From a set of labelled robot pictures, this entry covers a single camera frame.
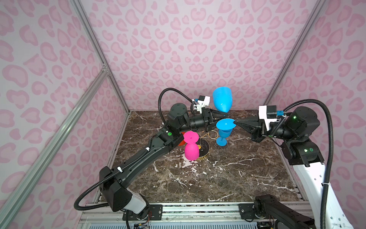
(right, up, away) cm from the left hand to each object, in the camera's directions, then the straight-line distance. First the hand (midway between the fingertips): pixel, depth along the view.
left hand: (230, 119), depth 52 cm
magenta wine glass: (-14, -14, +20) cm, 28 cm away
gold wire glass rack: (-5, -15, +46) cm, 49 cm away
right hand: (+2, -2, 0) cm, 3 cm away
